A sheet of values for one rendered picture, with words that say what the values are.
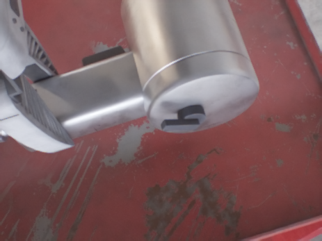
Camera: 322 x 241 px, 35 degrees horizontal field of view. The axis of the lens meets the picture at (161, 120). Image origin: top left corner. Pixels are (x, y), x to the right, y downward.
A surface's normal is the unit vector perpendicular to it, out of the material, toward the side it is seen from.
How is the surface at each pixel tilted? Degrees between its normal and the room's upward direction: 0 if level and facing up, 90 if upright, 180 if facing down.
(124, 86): 13
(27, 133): 88
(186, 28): 7
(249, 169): 0
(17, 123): 85
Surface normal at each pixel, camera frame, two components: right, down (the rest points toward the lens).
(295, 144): 0.00, -0.37
